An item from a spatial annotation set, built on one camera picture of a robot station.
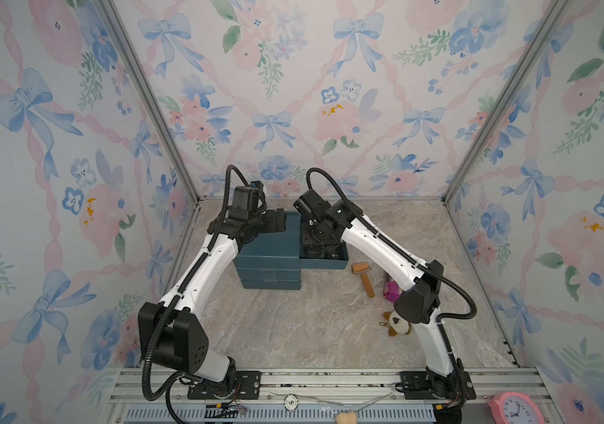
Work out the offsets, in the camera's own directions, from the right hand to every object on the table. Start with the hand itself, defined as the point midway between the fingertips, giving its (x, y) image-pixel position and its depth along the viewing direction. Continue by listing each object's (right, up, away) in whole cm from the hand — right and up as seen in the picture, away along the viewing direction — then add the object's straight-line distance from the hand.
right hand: (309, 238), depth 83 cm
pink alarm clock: (+54, -44, -14) cm, 71 cm away
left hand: (-11, +7, 0) cm, 13 cm away
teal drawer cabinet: (-11, -6, -7) cm, 14 cm away
